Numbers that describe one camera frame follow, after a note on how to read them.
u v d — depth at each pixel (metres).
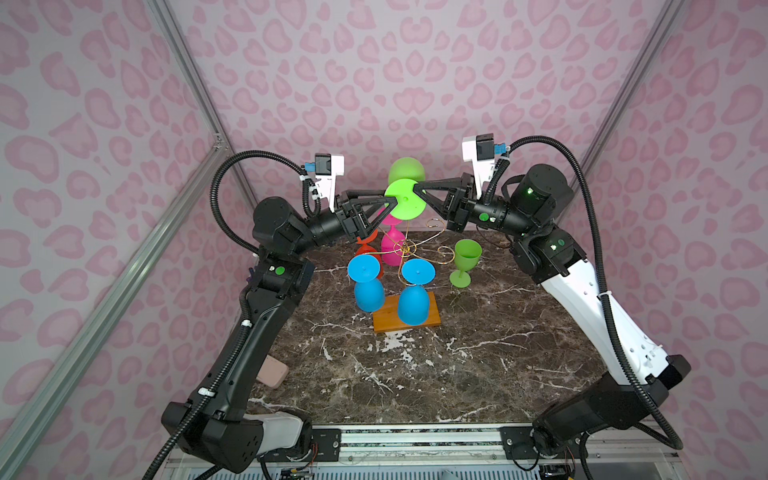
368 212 0.56
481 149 0.43
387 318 0.95
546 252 0.44
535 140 0.45
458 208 0.46
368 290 0.75
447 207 0.49
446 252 1.13
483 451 0.73
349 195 0.51
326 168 0.47
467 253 0.95
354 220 0.48
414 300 0.71
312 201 0.49
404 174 0.60
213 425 0.37
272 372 0.85
